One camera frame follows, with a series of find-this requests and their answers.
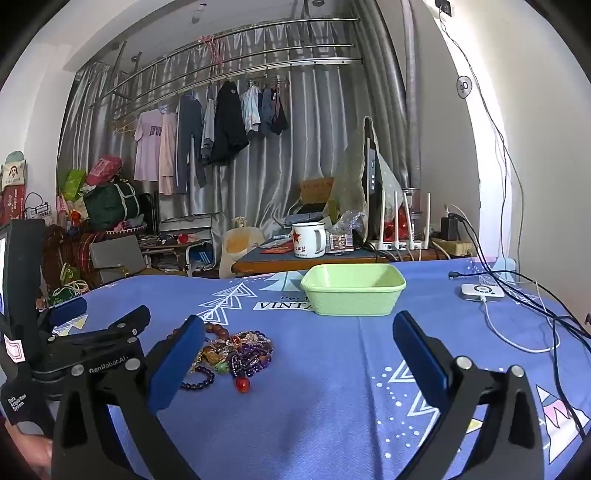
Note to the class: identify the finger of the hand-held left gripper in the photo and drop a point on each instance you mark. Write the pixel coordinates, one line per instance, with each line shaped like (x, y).
(115, 328)
(69, 308)

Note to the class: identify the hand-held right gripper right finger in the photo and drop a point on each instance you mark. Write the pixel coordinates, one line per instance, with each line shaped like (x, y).
(420, 360)

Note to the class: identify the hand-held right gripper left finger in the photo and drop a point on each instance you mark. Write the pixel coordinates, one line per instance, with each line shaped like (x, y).
(178, 364)

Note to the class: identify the green plastic basin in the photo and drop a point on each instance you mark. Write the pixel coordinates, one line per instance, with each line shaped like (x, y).
(351, 295)

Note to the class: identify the person's left hand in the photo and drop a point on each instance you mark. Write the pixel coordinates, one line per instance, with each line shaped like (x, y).
(32, 450)

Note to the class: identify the grey box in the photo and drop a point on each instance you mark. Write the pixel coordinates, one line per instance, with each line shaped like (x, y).
(115, 258)

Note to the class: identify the white square device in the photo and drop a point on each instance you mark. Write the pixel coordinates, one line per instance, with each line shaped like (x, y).
(482, 292)

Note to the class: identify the blue printed blanket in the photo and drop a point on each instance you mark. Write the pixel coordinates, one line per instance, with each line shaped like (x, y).
(323, 406)

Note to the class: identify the green duffel bag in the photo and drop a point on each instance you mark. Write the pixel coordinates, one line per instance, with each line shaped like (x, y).
(111, 205)

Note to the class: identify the green plastic bag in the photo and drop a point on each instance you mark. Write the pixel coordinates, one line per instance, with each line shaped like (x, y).
(74, 184)

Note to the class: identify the white router with antennas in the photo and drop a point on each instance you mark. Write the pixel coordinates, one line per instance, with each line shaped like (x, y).
(401, 243)

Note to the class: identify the beige power strip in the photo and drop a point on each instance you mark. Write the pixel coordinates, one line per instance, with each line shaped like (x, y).
(455, 247)

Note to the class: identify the wooden desk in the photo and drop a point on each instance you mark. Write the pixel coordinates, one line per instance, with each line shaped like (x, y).
(258, 263)

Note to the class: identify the beige plastic bag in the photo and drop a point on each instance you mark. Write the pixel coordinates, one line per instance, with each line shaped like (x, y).
(238, 249)

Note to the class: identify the black power adapter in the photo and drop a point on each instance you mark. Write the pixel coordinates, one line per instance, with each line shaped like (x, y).
(449, 228)

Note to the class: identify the red items behind router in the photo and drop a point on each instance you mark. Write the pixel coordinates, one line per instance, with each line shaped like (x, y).
(399, 226)

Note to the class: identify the snack packet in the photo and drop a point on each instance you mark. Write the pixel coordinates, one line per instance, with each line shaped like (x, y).
(340, 242)

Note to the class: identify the pink bag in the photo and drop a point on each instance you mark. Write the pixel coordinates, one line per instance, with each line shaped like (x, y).
(105, 170)

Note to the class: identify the clear plastic bag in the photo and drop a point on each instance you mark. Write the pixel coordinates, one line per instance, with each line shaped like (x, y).
(348, 221)

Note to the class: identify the white enamel mug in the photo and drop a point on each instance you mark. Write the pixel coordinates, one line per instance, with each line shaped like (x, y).
(307, 240)

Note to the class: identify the pale pink garment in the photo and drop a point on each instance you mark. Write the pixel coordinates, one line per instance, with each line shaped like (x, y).
(168, 157)

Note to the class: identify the lace dust cloth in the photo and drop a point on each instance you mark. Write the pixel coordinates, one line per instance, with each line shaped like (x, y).
(351, 180)

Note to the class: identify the cardboard box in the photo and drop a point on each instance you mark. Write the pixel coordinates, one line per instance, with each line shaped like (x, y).
(317, 189)

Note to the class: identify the blue pants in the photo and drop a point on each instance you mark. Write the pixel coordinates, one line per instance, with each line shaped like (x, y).
(189, 138)

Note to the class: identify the black shirt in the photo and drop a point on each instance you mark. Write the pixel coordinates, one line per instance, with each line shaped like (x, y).
(228, 124)

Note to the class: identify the hanging clothes on rack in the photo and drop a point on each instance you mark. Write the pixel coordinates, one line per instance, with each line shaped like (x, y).
(295, 143)

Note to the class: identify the light blue shirt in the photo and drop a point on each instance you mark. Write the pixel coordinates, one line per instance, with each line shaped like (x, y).
(251, 110)

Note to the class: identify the dark blue garment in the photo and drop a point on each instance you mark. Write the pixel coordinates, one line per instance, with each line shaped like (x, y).
(274, 113)

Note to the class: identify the metal clothes rack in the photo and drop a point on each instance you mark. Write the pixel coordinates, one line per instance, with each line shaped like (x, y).
(323, 60)

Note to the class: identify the round wall hook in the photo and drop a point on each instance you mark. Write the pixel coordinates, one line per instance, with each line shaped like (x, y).
(463, 86)

